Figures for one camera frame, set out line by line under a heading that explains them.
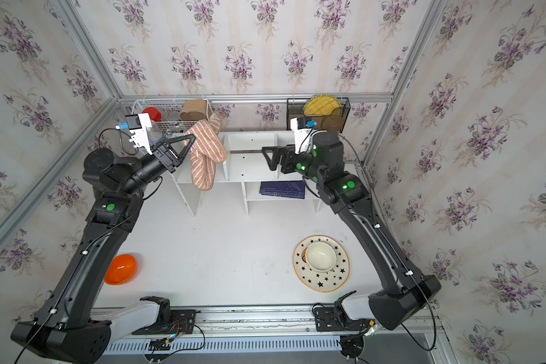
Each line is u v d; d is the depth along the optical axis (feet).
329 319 2.40
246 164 2.74
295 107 3.15
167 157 1.59
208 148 1.85
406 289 1.24
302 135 1.78
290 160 1.81
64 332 1.15
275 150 1.77
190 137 1.79
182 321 2.39
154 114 3.08
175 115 3.02
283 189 3.00
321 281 2.64
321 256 2.80
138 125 1.57
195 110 2.89
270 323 2.42
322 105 3.08
